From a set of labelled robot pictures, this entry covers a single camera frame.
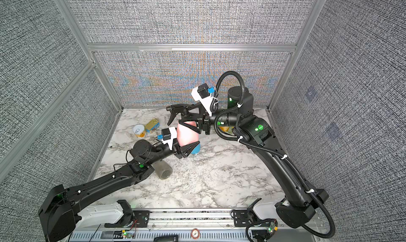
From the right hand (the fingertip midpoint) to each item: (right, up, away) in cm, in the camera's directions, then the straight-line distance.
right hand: (182, 114), depth 50 cm
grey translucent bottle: (-14, -27, +31) cm, 43 cm away
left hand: (+5, -7, +10) cm, 13 cm away
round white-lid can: (-34, -8, +50) cm, 61 cm away
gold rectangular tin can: (-27, -4, +56) cm, 62 cm away
